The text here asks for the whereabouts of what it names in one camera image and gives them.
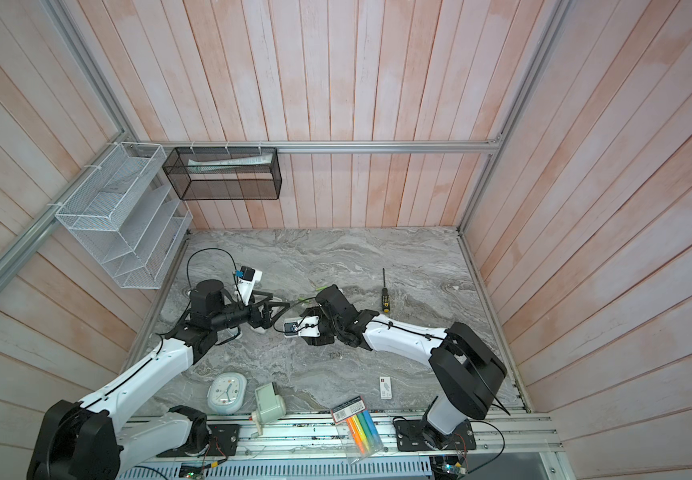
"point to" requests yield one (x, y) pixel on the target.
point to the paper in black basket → (215, 165)
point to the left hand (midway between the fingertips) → (279, 305)
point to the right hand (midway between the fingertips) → (305, 319)
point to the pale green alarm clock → (226, 392)
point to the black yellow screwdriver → (385, 296)
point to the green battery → (303, 299)
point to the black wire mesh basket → (224, 173)
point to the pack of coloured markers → (356, 430)
